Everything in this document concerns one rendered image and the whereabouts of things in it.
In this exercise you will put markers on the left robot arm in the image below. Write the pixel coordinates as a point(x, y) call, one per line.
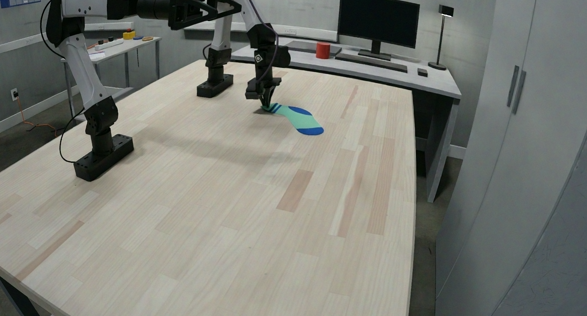
point(260, 37)

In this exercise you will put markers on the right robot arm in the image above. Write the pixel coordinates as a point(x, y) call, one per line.
point(67, 33)

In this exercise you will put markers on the mint green sock with blue toe and heel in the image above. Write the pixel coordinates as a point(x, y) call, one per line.
point(301, 119)

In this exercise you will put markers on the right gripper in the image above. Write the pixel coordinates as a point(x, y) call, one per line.
point(184, 13)

